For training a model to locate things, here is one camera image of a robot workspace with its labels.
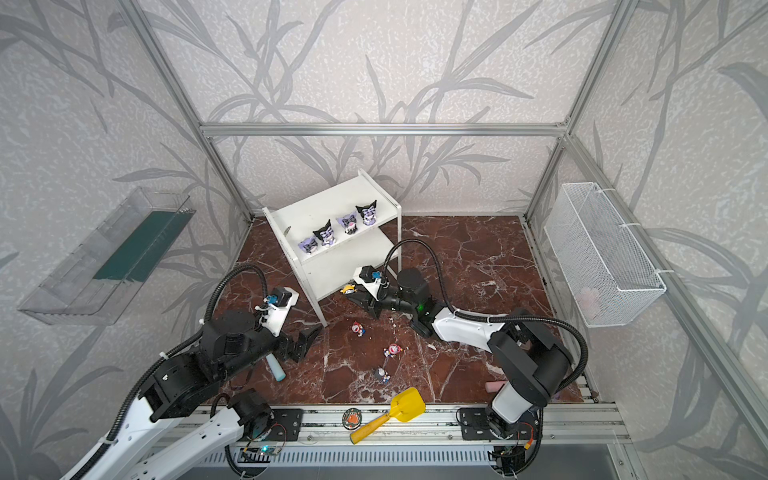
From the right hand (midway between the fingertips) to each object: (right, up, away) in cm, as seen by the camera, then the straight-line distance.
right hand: (350, 280), depth 77 cm
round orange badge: (+1, -35, -2) cm, 35 cm away
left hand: (-7, -6, -9) cm, 13 cm away
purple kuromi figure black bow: (-7, +10, -12) cm, 17 cm away
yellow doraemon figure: (0, -2, -3) cm, 3 cm away
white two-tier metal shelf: (-8, +2, +7) cm, 11 cm away
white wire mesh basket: (+57, +3, -17) cm, 59 cm away
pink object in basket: (+60, -4, -3) cm, 60 cm away
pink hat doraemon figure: (+11, -21, +7) cm, 25 cm away
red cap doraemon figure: (0, -16, +12) cm, 20 cm away
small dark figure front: (+9, -26, +3) cm, 28 cm away
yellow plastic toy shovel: (+15, -32, -1) cm, 35 cm away
